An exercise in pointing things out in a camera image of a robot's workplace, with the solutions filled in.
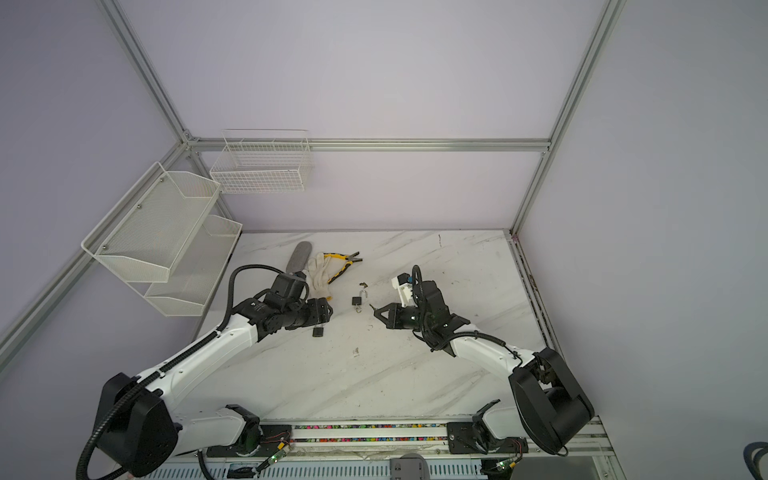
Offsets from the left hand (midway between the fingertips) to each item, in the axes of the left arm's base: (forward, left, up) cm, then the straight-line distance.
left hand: (320, 315), depth 83 cm
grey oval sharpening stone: (+30, +14, -10) cm, 35 cm away
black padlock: (+13, -8, -13) cm, 20 cm away
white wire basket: (+45, +22, +21) cm, 54 cm away
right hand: (-1, -16, +3) cm, 16 cm away
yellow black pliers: (+30, -4, -11) cm, 33 cm away
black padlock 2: (+1, +3, -12) cm, 13 cm away
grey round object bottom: (-34, -25, -11) cm, 44 cm away
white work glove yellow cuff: (+21, +6, -10) cm, 24 cm away
